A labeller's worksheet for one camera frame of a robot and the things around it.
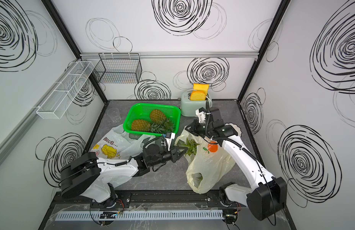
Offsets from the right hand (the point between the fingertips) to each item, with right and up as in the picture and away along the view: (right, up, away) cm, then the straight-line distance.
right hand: (184, 128), depth 73 cm
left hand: (+2, -11, -1) cm, 11 cm away
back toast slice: (+13, +26, +27) cm, 40 cm away
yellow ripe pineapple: (+4, -9, -2) cm, 10 cm away
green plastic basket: (-31, +10, +35) cm, 48 cm away
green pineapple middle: (-18, +5, +26) cm, 32 cm away
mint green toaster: (+4, +12, +27) cm, 30 cm away
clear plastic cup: (-52, +7, +33) cm, 62 cm away
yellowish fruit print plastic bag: (+12, -17, -1) cm, 21 cm away
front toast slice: (+9, +20, +23) cm, 32 cm away
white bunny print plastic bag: (-43, -12, +18) cm, 48 cm away
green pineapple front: (-29, 0, +20) cm, 35 cm away
